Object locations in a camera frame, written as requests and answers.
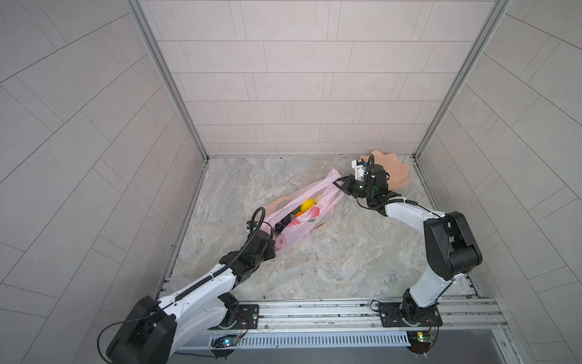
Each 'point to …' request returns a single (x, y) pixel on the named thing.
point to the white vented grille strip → (270, 337)
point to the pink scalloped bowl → (397, 173)
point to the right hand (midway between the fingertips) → (332, 181)
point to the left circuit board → (228, 340)
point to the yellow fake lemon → (307, 205)
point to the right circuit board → (420, 341)
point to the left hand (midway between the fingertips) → (278, 241)
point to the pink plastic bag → (295, 215)
